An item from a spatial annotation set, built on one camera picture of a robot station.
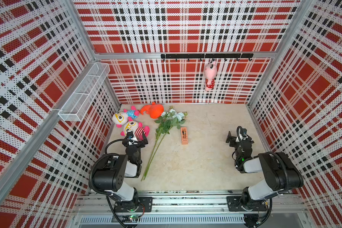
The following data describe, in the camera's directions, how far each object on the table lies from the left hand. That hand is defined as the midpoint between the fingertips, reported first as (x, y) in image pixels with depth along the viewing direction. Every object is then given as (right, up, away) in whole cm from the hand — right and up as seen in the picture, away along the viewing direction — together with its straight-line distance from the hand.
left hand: (138, 132), depth 90 cm
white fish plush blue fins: (-18, +9, +14) cm, 25 cm away
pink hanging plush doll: (+47, +40, +1) cm, 61 cm away
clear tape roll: (+30, -1, +7) cm, 31 cm away
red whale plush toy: (+8, +15, +18) cm, 24 cm away
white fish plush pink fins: (-4, +2, +8) cm, 9 cm away
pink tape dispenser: (+30, -6, +6) cm, 31 cm away
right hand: (+65, 0, +2) cm, 65 cm away
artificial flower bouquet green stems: (+18, +8, +18) cm, 27 cm away
